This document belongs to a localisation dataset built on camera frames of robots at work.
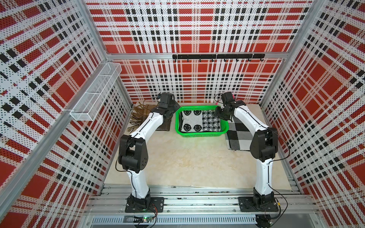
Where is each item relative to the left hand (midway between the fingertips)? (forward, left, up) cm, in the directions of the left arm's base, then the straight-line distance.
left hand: (178, 104), depth 93 cm
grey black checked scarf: (-14, -42, -19) cm, 48 cm away
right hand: (-3, -27, -7) cm, 28 cm away
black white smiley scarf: (-1, -14, -17) cm, 23 cm away
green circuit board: (-61, +15, -19) cm, 66 cm away
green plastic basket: (-14, -4, -15) cm, 21 cm away
